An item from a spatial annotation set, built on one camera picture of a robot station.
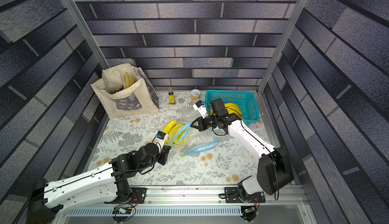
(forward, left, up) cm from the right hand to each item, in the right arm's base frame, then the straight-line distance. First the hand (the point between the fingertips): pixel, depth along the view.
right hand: (190, 124), depth 79 cm
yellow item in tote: (+29, +41, +6) cm, 51 cm away
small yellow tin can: (+34, -1, -13) cm, 37 cm away
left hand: (-12, +9, -4) cm, 16 cm away
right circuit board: (-36, -29, -23) cm, 52 cm away
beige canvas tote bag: (+19, +34, 0) cm, 39 cm away
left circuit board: (-37, +35, -20) cm, 55 cm away
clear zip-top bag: (-1, +1, +3) cm, 4 cm away
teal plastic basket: (+31, -39, -16) cm, 52 cm away
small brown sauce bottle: (+29, +16, -13) cm, 36 cm away
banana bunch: (-5, +7, 0) cm, 9 cm away
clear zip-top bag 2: (-2, -4, -19) cm, 20 cm away
